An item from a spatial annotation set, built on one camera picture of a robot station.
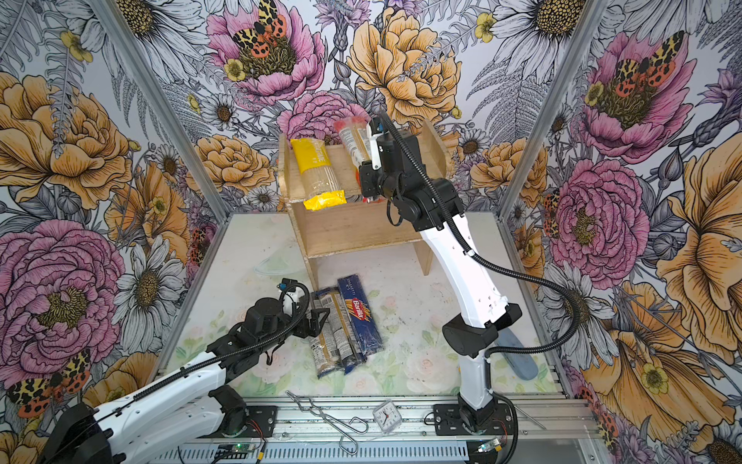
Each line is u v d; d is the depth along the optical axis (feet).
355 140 2.30
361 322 2.89
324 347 2.73
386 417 2.43
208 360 1.75
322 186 2.09
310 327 2.39
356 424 2.45
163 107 2.91
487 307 1.49
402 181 1.50
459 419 2.23
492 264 1.45
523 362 2.67
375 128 1.76
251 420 2.40
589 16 2.36
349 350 2.73
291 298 2.17
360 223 2.99
